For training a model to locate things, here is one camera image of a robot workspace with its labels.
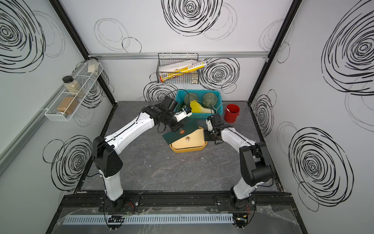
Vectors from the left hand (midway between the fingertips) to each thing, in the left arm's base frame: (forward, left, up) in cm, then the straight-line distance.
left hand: (182, 124), depth 83 cm
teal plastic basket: (+38, +4, -11) cm, 40 cm away
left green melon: (+31, -4, -7) cm, 32 cm away
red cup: (+17, -33, -8) cm, 38 cm away
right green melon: (+30, -19, -8) cm, 36 cm away
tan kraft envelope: (-1, -9, -15) cm, 17 cm away
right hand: (0, -15, -12) cm, 19 cm away
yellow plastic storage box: (-8, +1, -15) cm, 17 cm away
